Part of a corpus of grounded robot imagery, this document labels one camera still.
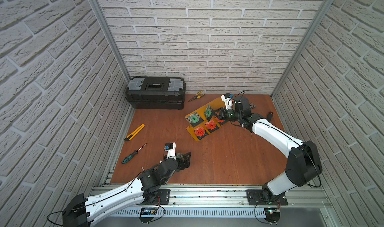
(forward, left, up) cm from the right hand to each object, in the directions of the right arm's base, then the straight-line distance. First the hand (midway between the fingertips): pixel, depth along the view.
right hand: (214, 111), depth 83 cm
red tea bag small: (+4, 0, -20) cm, 20 cm away
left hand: (-18, +17, -12) cm, 28 cm away
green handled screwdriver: (-16, +51, -18) cm, 56 cm away
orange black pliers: (+20, -34, -21) cm, 45 cm away
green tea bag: (0, +11, -6) cm, 13 cm away
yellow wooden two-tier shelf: (0, +5, -7) cm, 8 cm away
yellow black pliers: (+32, +9, -19) cm, 38 cm away
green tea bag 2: (+1, +3, -2) cm, 4 cm away
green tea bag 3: (-16, +22, -20) cm, 34 cm away
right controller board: (-48, -24, -22) cm, 58 cm away
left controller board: (-44, +37, -23) cm, 62 cm away
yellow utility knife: (+1, +52, -20) cm, 56 cm away
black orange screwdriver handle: (+9, -44, -21) cm, 49 cm away
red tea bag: (+6, -6, -18) cm, 20 cm away
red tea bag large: (-1, +8, -20) cm, 21 cm away
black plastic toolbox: (+21, +34, -3) cm, 40 cm away
